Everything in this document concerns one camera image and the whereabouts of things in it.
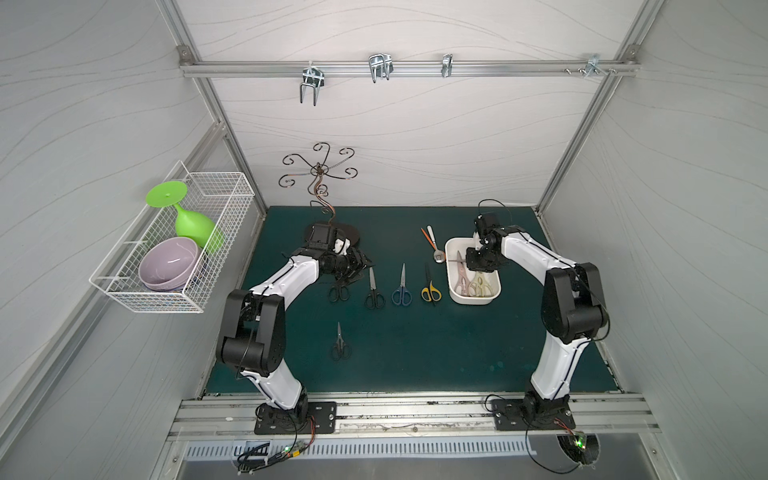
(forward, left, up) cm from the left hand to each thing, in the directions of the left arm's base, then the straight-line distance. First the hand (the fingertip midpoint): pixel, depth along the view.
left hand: (372, 267), depth 88 cm
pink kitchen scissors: (+1, -29, -12) cm, 32 cm away
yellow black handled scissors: (-2, -18, -11) cm, 22 cm away
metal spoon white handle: (+14, -22, -12) cm, 29 cm away
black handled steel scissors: (-4, 0, -12) cm, 13 cm away
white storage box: (+15, -28, -8) cm, 33 cm away
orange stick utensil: (+21, -20, -12) cm, 31 cm away
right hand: (+7, -33, -6) cm, 35 cm away
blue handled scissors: (-3, -9, -12) cm, 15 cm away
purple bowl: (-15, +41, +23) cm, 49 cm away
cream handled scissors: (0, -34, -11) cm, 35 cm away
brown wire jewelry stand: (+22, +17, +19) cm, 33 cm away
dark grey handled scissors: (-21, +8, -12) cm, 25 cm away
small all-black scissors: (-2, +12, -12) cm, 17 cm away
